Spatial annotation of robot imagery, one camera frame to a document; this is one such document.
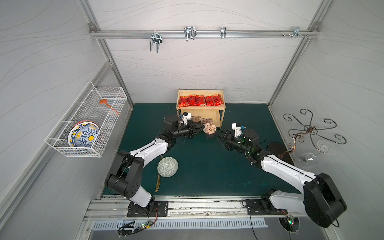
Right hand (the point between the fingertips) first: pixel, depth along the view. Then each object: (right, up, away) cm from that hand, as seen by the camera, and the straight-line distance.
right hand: (215, 135), depth 79 cm
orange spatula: (-60, +18, 0) cm, 62 cm away
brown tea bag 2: (-10, +8, +30) cm, 33 cm away
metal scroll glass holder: (+43, +8, -7) cm, 44 cm away
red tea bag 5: (+3, +21, +14) cm, 25 cm away
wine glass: (+41, -10, -11) cm, 44 cm away
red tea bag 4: (-2, +20, +12) cm, 23 cm away
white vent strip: (-38, -42, -8) cm, 57 cm away
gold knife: (-32, -27, +5) cm, 42 cm away
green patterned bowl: (-27, -20, +8) cm, 34 cm away
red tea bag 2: (-13, +21, +14) cm, 28 cm away
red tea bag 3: (-8, +21, +14) cm, 26 cm away
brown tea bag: (-1, +7, +29) cm, 30 cm away
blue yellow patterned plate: (-57, +3, -16) cm, 60 cm away
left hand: (-5, +4, -2) cm, 7 cm away
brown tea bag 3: (-3, +3, 0) cm, 4 cm away
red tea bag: (-18, +19, +11) cm, 29 cm away
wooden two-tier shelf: (+5, +13, +36) cm, 39 cm away
